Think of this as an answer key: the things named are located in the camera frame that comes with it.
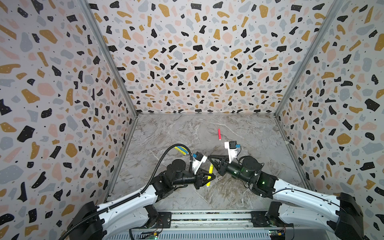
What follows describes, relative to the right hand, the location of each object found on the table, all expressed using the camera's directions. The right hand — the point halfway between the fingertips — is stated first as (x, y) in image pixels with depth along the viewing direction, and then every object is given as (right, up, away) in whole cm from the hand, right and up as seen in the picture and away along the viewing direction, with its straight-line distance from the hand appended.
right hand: (206, 159), depth 66 cm
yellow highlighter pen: (+2, -6, +2) cm, 6 cm away
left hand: (+3, -7, +1) cm, 8 cm away
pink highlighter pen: (+11, +9, +44) cm, 46 cm away
